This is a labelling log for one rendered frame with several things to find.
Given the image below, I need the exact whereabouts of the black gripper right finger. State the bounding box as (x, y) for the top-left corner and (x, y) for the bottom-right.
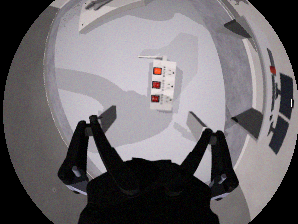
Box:
(163, 111), (239, 201)

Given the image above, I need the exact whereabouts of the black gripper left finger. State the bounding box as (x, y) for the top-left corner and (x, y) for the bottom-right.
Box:
(58, 105), (140, 195)

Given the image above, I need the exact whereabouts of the white power strip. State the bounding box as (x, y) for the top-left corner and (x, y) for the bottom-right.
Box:
(138, 55), (176, 111)

